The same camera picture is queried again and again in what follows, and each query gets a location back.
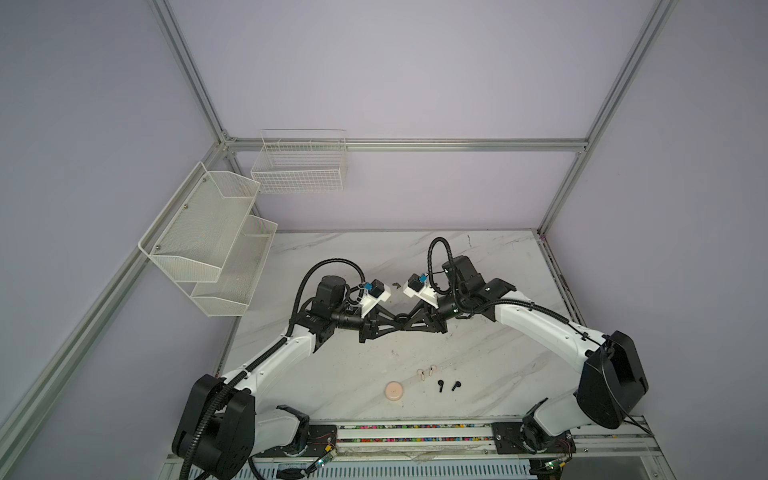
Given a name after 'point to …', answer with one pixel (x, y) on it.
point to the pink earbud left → (421, 374)
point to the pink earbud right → (432, 368)
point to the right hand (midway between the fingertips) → (405, 322)
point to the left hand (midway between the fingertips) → (396, 324)
